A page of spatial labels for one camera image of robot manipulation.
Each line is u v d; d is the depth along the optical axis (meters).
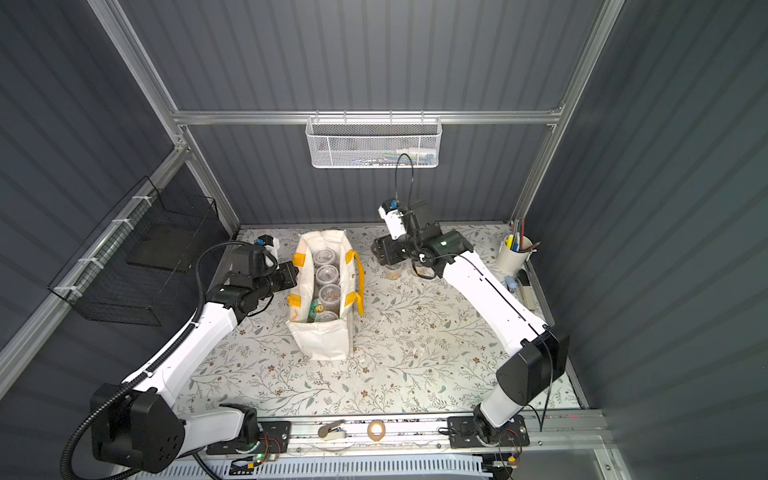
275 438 0.72
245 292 0.59
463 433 0.73
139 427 0.39
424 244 0.56
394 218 0.67
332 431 0.74
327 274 0.88
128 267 0.72
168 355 0.45
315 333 0.73
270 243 0.74
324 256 0.94
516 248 1.02
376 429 0.75
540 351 0.41
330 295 0.84
